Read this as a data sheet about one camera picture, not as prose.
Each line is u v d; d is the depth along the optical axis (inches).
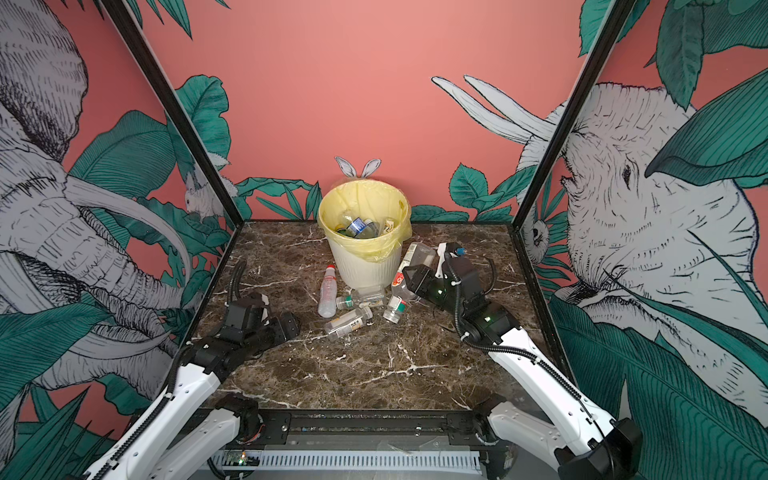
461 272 20.2
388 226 37.4
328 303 35.6
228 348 21.7
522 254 46.6
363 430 29.7
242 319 23.3
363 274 36.3
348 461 27.6
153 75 30.8
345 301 37.4
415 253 28.2
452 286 20.1
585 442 15.0
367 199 38.3
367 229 38.3
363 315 35.6
